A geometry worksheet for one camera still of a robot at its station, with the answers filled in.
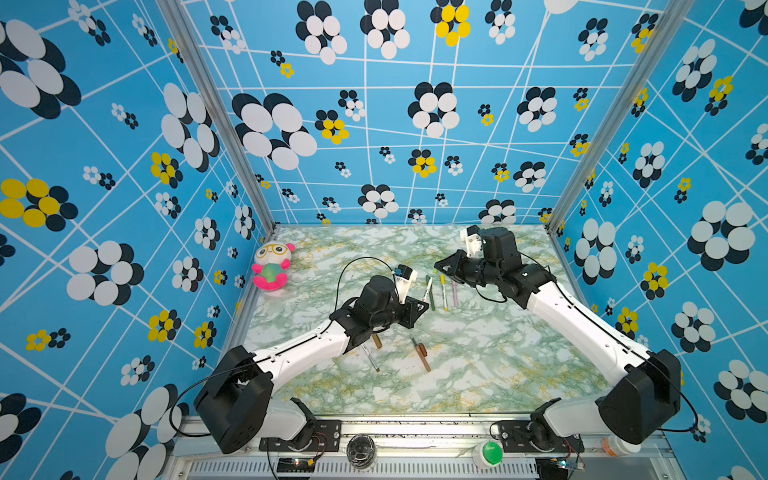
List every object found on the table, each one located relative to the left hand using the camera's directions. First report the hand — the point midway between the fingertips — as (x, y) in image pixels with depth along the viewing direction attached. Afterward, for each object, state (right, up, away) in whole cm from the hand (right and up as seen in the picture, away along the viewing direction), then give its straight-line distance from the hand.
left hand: (429, 305), depth 78 cm
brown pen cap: (-15, -13, +12) cm, 23 cm away
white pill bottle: (+42, -31, -10) cm, 53 cm away
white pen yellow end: (+3, +7, -5) cm, 9 cm away
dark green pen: (+3, -1, +22) cm, 22 cm away
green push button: (+11, -30, -14) cm, 35 cm away
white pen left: (-15, -19, +9) cm, 26 cm away
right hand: (+2, +11, 0) cm, 11 cm away
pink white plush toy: (-51, +11, +24) cm, 58 cm away
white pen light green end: (+3, +4, +27) cm, 27 cm away
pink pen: (+11, 0, +21) cm, 24 cm away
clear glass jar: (-16, -28, -15) cm, 36 cm away
